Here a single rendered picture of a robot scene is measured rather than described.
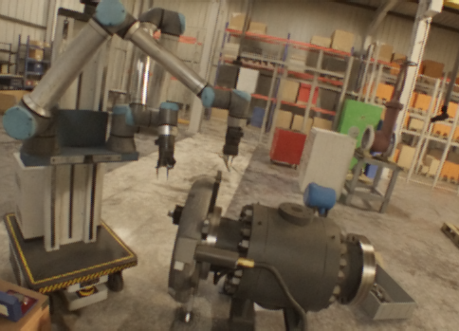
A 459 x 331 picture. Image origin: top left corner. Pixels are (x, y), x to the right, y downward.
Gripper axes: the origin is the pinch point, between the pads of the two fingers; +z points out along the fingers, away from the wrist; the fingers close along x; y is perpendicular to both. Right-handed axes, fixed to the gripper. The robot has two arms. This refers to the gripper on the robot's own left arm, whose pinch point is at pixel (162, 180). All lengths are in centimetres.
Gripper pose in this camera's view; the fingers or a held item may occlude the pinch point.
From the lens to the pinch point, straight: 136.2
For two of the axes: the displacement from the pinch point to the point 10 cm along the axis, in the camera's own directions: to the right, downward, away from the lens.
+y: 6.5, -1.0, -7.6
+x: 7.6, 1.1, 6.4
